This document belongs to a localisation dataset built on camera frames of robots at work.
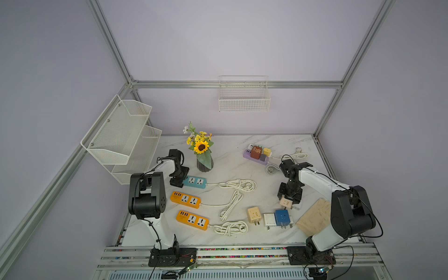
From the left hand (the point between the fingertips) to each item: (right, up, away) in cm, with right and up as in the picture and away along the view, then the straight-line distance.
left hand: (185, 178), depth 98 cm
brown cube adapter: (+41, +15, +3) cm, 44 cm away
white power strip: (+39, +19, +13) cm, 45 cm away
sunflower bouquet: (+11, +20, -16) cm, 28 cm away
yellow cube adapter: (+48, +15, +6) cm, 51 cm away
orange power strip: (+8, -17, -16) cm, 25 cm away
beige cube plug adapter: (+37, -14, -18) cm, 43 cm away
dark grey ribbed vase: (+12, +8, -16) cm, 22 cm away
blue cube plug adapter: (+50, -15, -18) cm, 55 cm away
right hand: (+54, -10, -11) cm, 56 cm away
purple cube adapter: (+46, +12, +6) cm, 48 cm away
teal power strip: (+6, -1, -4) cm, 7 cm away
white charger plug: (+44, -17, -16) cm, 50 cm away
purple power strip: (+36, +13, +9) cm, 40 cm away
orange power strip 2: (+3, -10, -10) cm, 14 cm away
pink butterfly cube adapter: (+53, -9, -14) cm, 55 cm away
